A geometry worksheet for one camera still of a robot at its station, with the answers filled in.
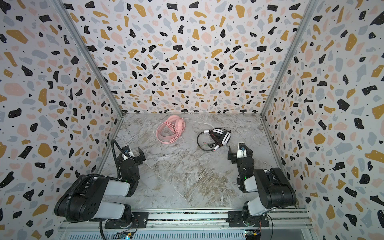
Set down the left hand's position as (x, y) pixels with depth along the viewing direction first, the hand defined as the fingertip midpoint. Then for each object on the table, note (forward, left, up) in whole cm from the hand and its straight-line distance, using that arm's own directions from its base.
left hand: (130, 148), depth 86 cm
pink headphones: (+22, -18, -12) cm, 31 cm away
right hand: (+2, -63, 0) cm, 63 cm away
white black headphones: (+14, -49, -13) cm, 52 cm away
